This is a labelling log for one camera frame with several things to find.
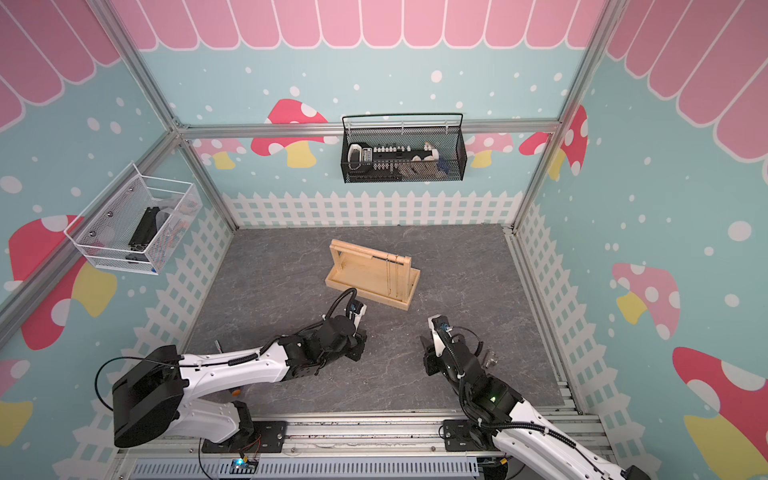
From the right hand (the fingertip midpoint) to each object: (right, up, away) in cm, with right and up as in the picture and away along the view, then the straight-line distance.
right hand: (425, 337), depth 80 cm
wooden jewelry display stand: (-12, +14, +29) cm, 34 cm away
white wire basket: (-71, +28, -9) cm, 77 cm away
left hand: (-17, -1, +4) cm, 17 cm away
